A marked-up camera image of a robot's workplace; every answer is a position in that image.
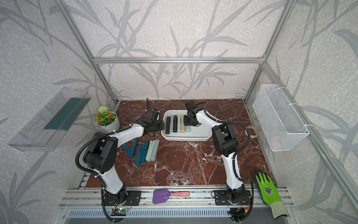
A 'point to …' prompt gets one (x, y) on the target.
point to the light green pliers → (150, 150)
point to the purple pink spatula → (161, 195)
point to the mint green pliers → (179, 123)
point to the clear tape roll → (255, 129)
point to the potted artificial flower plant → (108, 120)
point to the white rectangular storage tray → (197, 133)
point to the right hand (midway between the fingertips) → (186, 122)
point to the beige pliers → (182, 126)
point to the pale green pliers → (188, 129)
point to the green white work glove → (269, 194)
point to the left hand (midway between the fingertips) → (164, 124)
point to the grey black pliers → (175, 121)
